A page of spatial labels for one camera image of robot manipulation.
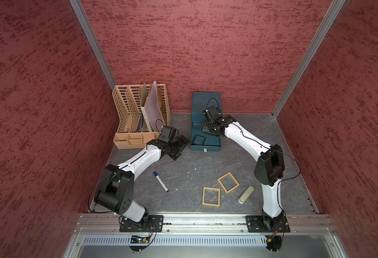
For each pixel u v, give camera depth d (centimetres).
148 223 73
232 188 84
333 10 71
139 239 72
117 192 44
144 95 94
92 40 81
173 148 74
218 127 64
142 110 85
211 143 97
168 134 70
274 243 72
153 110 92
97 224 76
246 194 81
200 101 71
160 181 87
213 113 70
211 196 83
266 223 65
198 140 98
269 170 52
